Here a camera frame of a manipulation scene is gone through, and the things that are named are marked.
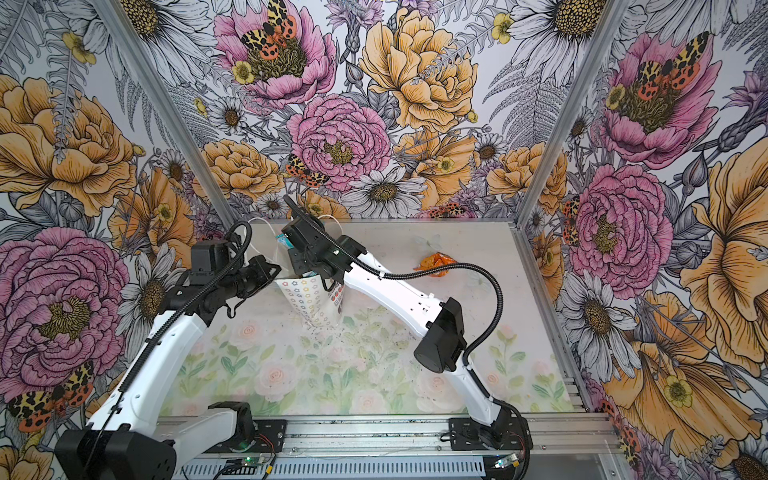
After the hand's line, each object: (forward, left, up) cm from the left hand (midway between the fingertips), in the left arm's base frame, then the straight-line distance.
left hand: (281, 277), depth 78 cm
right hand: (+4, -6, +2) cm, 7 cm away
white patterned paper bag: (-3, -8, -6) cm, 11 cm away
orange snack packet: (+17, -43, -15) cm, 48 cm away
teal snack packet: (+7, -1, +7) cm, 10 cm away
